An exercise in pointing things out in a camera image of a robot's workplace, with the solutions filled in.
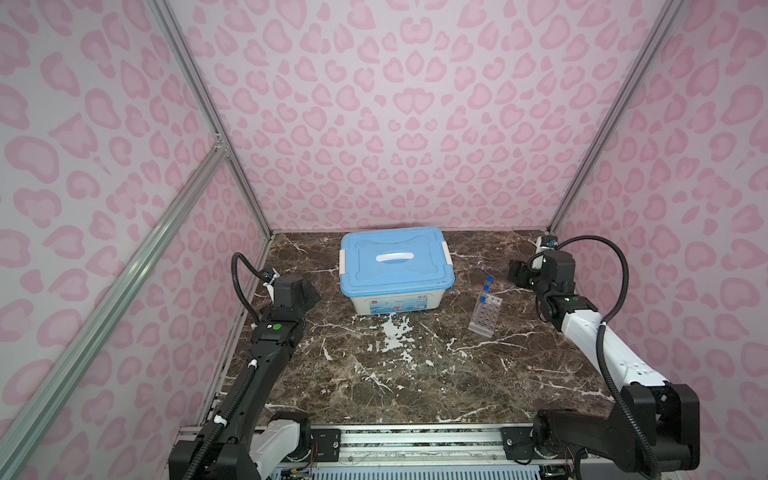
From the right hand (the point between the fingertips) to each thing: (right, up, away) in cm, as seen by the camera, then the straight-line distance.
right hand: (526, 260), depth 84 cm
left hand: (-64, -7, -3) cm, 65 cm away
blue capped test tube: (-4, -8, +22) cm, 23 cm away
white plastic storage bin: (-37, -14, +8) cm, 41 cm away
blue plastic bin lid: (-37, 0, +3) cm, 37 cm away
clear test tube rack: (-8, -18, +11) cm, 23 cm away
